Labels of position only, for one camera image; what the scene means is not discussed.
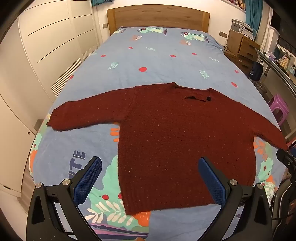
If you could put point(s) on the blue printed bed sheet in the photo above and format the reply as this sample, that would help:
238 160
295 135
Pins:
152 62

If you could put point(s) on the white wardrobe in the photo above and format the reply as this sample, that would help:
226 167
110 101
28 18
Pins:
44 58

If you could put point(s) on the purple plastic stool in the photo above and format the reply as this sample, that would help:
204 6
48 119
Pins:
279 106

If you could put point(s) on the teal curtain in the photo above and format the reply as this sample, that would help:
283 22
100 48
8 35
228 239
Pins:
254 12

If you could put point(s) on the dark red knitted sweater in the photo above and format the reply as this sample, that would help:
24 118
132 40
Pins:
175 139

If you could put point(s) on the teal hanging cloth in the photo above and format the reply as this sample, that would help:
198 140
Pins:
101 1

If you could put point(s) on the glass desk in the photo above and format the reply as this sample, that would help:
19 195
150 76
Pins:
275 64

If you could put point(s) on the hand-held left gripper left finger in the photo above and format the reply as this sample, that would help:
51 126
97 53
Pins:
89 179

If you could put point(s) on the wooden drawer cabinet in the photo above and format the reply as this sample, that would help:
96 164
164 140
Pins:
245 49

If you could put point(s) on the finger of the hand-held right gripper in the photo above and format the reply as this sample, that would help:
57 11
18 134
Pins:
282 156

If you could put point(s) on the white printer on nightstand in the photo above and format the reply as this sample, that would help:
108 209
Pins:
241 26

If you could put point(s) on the wooden bed headboard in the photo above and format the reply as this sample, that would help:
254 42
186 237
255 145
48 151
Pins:
157 17

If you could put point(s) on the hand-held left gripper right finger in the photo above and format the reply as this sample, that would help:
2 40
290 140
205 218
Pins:
211 179

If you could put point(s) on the dark bag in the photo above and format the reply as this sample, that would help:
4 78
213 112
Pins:
256 70

